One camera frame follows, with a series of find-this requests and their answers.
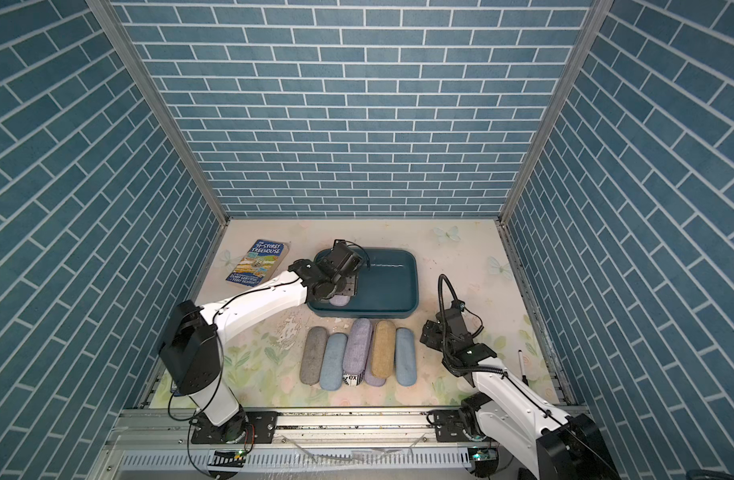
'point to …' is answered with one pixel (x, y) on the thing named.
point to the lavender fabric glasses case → (339, 300)
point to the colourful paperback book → (260, 263)
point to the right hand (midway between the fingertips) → (434, 331)
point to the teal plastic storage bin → (389, 288)
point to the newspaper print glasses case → (352, 380)
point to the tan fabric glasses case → (383, 349)
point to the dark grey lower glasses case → (313, 355)
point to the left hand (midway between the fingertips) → (356, 284)
